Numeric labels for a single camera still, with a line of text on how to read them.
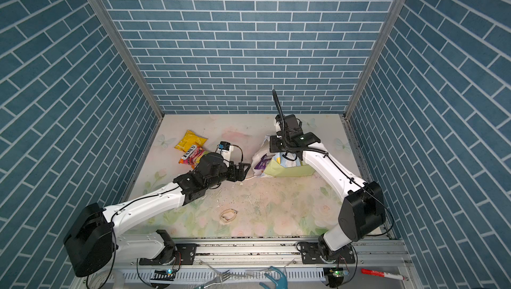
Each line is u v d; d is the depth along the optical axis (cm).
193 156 96
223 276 69
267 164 88
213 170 61
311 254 74
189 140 105
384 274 69
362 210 43
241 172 71
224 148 71
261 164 90
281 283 68
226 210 84
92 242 40
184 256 74
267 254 75
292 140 63
